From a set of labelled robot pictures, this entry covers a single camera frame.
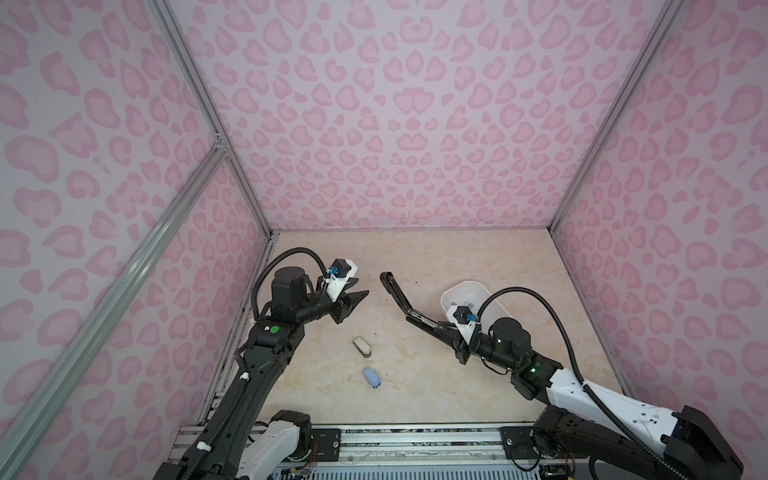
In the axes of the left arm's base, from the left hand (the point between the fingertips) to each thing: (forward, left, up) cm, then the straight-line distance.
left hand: (360, 281), depth 72 cm
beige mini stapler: (-6, +2, -25) cm, 25 cm away
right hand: (-7, -19, -10) cm, 23 cm away
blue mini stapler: (-15, -1, -25) cm, 29 cm away
